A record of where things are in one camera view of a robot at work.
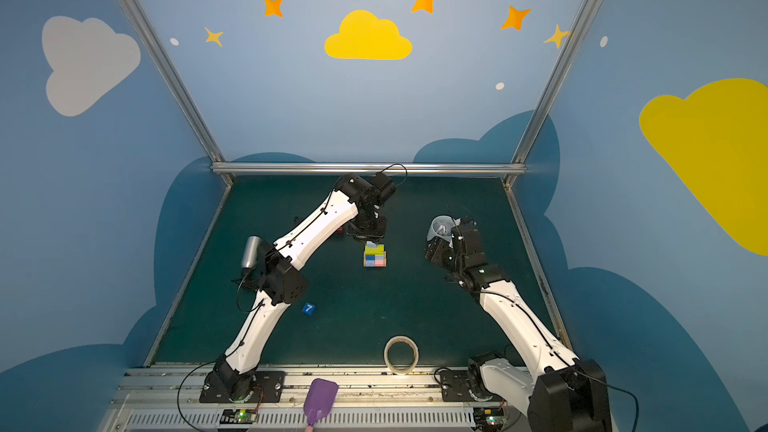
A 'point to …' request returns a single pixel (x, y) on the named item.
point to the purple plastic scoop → (319, 400)
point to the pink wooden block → (379, 263)
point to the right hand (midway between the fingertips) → (438, 243)
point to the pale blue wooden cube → (371, 244)
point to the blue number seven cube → (309, 308)
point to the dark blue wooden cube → (370, 257)
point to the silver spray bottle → (250, 252)
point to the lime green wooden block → (379, 250)
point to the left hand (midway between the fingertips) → (379, 241)
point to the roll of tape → (412, 343)
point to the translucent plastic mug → (441, 226)
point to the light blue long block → (370, 263)
